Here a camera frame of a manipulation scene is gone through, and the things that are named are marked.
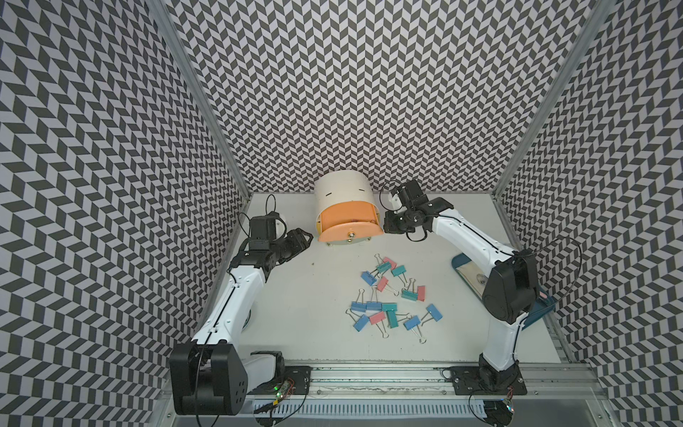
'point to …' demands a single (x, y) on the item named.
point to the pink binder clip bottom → (378, 319)
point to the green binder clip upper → (397, 271)
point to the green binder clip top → (381, 268)
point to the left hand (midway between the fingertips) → (308, 241)
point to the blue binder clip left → (358, 304)
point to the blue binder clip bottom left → (360, 323)
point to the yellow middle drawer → (318, 229)
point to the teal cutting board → (544, 302)
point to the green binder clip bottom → (391, 318)
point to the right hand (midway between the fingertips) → (385, 229)
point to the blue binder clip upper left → (368, 277)
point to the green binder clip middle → (408, 294)
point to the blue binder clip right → (434, 312)
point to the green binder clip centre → (389, 308)
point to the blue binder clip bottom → (412, 324)
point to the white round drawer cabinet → (344, 185)
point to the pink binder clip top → (393, 265)
